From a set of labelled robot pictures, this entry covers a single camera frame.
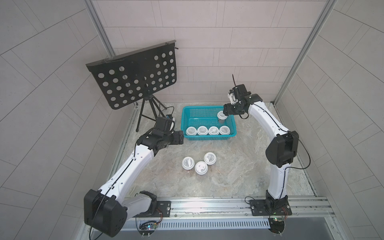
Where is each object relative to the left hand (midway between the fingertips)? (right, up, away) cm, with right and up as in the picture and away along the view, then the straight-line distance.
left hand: (180, 134), depth 80 cm
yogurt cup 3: (+19, +1, +13) cm, 23 cm away
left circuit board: (-12, -39, -15) cm, 43 cm away
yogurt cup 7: (+4, -16, 0) cm, 16 cm away
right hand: (+28, +14, +11) cm, 33 cm away
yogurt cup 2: (+12, +1, +12) cm, 17 cm away
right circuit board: (+46, -40, -12) cm, 62 cm away
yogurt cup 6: (+16, -15, +6) cm, 23 cm away
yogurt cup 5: (+25, +9, +19) cm, 33 cm away
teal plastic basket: (+12, +5, +27) cm, 30 cm away
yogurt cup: (+5, 0, +13) cm, 13 cm away
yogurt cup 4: (+26, +1, +14) cm, 30 cm away
